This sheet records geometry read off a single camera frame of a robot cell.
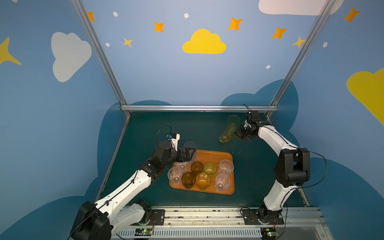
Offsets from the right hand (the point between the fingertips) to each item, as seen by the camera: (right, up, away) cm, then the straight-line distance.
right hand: (237, 132), depth 94 cm
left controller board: (-52, -47, -24) cm, 74 cm away
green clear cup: (-18, -22, -6) cm, 29 cm away
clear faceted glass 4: (-11, -29, -9) cm, 32 cm away
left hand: (-29, -9, -17) cm, 35 cm away
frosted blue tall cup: (-30, -7, -5) cm, 31 cm away
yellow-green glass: (0, +9, +7) cm, 12 cm away
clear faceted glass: (-35, -21, -2) cm, 41 cm away
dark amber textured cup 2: (-26, -22, -4) cm, 34 cm away
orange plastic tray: (-20, -16, +4) cm, 26 cm away
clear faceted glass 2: (-39, -26, -6) cm, 47 cm away
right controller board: (+8, -48, -24) cm, 54 cm away
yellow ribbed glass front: (-5, -1, +4) cm, 6 cm away
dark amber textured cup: (-31, -26, -12) cm, 42 cm away
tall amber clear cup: (-22, -28, -8) cm, 37 cm away
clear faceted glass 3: (-8, -21, -5) cm, 23 cm away
